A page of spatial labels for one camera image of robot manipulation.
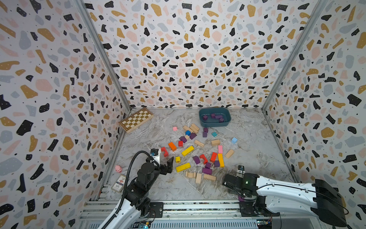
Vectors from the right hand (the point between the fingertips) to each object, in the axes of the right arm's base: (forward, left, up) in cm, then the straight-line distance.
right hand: (233, 191), depth 80 cm
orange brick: (+27, +38, +2) cm, 46 cm away
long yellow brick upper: (+25, +27, +1) cm, 37 cm away
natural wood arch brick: (+8, +24, +2) cm, 26 cm away
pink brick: (+27, +5, +1) cm, 27 cm away
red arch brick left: (+22, +42, +2) cm, 47 cm away
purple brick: (-4, -3, +1) cm, 5 cm away
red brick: (+20, +10, +1) cm, 22 cm away
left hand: (+13, +37, +15) cm, 42 cm away
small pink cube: (+43, +38, +1) cm, 57 cm away
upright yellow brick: (+18, +5, 0) cm, 19 cm away
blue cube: (+39, +27, +2) cm, 48 cm away
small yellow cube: (+17, +33, +3) cm, 37 cm away
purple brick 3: (+55, +4, +2) cm, 55 cm away
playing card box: (+1, +65, +3) cm, 65 cm away
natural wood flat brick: (+6, +11, +1) cm, 13 cm away
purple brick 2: (+11, +15, +1) cm, 18 cm away
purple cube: (+53, +15, +3) cm, 55 cm away
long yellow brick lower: (+12, +29, +2) cm, 32 cm away
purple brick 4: (+18, +21, +1) cm, 28 cm away
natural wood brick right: (+23, -1, +1) cm, 23 cm away
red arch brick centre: (+20, +17, +1) cm, 27 cm away
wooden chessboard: (+45, +73, +5) cm, 86 cm away
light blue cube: (+33, -5, +2) cm, 33 cm away
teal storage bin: (+55, +7, +2) cm, 56 cm away
